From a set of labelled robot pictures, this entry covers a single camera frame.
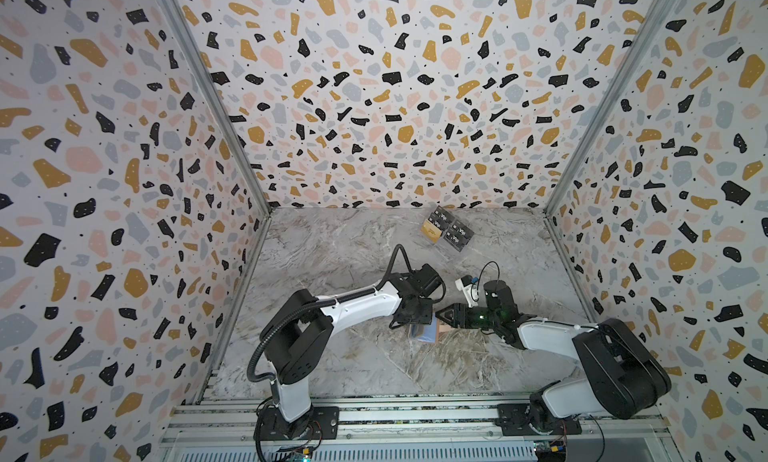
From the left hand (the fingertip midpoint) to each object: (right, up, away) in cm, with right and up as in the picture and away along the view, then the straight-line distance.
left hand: (432, 314), depth 85 cm
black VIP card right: (+11, +23, +19) cm, 32 cm away
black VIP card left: (+7, +30, +24) cm, 39 cm away
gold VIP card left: (+2, +24, +25) cm, 35 cm away
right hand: (+3, +1, +1) cm, 3 cm away
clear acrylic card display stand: (+6, +27, +23) cm, 36 cm away
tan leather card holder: (-1, -6, +2) cm, 6 cm away
